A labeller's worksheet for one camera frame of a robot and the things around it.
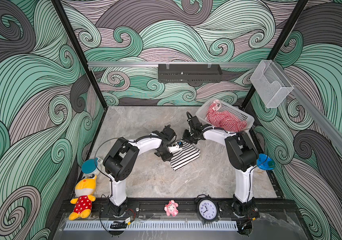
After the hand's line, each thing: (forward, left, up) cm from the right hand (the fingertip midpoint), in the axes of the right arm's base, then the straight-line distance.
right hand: (182, 138), depth 99 cm
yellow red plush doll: (-35, +51, +6) cm, 62 cm away
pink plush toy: (-41, +8, +3) cm, 42 cm away
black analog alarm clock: (-41, -10, +1) cm, 42 cm away
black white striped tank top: (-13, -2, +3) cm, 13 cm away
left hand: (-12, +9, 0) cm, 15 cm away
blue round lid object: (-19, -44, +8) cm, 49 cm away
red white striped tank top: (+16, -32, +2) cm, 35 cm away
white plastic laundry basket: (+26, -31, +5) cm, 41 cm away
